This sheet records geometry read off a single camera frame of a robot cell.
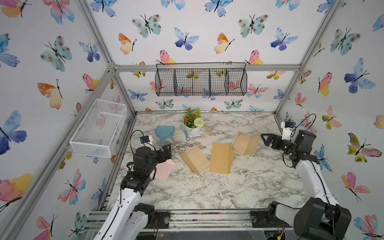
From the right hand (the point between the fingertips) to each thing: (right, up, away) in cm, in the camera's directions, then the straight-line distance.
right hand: (270, 135), depth 81 cm
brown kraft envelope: (-24, -15, +15) cm, 32 cm away
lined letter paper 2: (-7, -7, +21) cm, 24 cm away
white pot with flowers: (-42, +8, +15) cm, 45 cm away
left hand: (-56, -5, -3) cm, 56 cm away
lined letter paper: (-40, -16, +15) cm, 46 cm away
